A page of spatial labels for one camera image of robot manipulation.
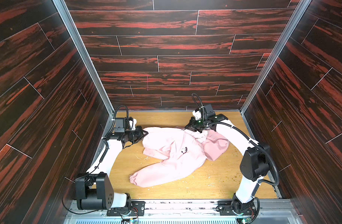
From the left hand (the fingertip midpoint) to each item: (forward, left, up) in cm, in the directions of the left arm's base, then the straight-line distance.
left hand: (148, 132), depth 83 cm
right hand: (+6, -24, -1) cm, 25 cm away
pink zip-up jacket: (-6, -21, -12) cm, 25 cm away
